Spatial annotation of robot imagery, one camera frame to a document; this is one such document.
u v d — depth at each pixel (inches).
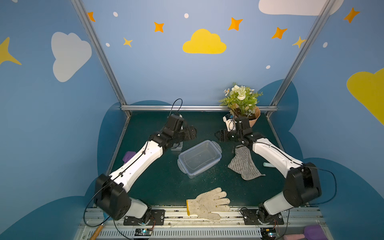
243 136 26.1
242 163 35.5
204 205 30.8
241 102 36.5
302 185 17.5
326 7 27.5
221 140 31.4
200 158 37.5
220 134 30.8
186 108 61.5
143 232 28.1
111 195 15.6
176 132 23.9
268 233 28.1
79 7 26.9
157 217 29.4
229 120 30.4
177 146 26.6
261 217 26.2
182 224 28.9
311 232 28.3
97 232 27.2
